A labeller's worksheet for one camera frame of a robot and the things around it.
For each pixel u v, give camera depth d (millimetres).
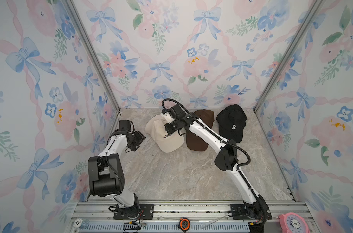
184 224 680
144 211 738
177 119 719
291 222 688
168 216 738
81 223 662
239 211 732
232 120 1004
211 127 1092
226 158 587
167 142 949
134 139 783
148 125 1025
